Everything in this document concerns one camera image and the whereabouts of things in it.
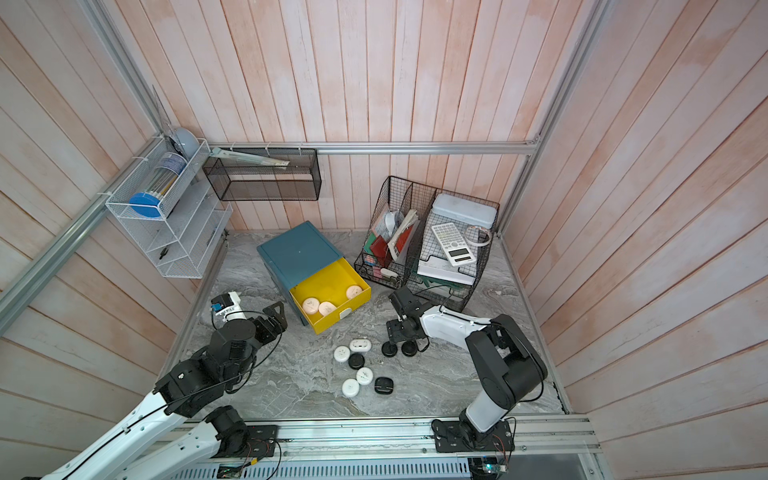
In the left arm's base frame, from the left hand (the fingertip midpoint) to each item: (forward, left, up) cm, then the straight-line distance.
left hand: (271, 314), depth 74 cm
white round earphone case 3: (-12, -19, -19) cm, 29 cm away
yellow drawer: (+10, -13, -5) cm, 17 cm away
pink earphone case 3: (+4, -13, -4) cm, 14 cm away
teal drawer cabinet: (+18, -2, +1) cm, 18 cm away
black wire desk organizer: (+26, -42, 0) cm, 50 cm away
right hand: (+6, -35, -21) cm, 41 cm away
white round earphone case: (-2, -16, -19) cm, 25 cm away
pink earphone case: (+10, -20, -5) cm, 23 cm away
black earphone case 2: (-1, -36, -19) cm, 41 cm away
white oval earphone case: (0, -22, -19) cm, 28 cm away
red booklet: (+34, -27, -15) cm, 46 cm away
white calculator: (+23, -49, +1) cm, 54 cm away
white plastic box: (+38, -56, +2) cm, 68 cm away
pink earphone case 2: (+5, -8, -4) cm, 10 cm away
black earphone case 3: (-11, -28, -19) cm, 36 cm away
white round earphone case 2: (-9, -23, -18) cm, 31 cm away
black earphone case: (-1, -30, -19) cm, 36 cm away
